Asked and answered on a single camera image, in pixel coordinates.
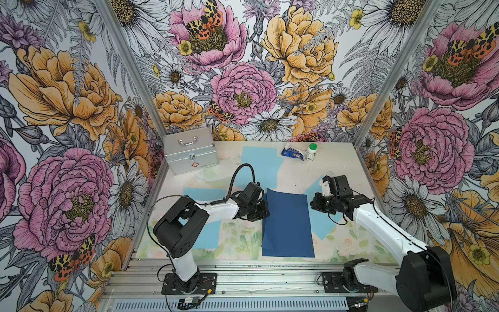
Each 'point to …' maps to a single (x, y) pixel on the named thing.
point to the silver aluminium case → (190, 151)
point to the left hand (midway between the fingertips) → (269, 218)
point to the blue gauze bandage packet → (292, 151)
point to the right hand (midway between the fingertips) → (310, 207)
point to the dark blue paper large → (286, 232)
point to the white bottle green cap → (311, 151)
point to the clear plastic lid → (214, 173)
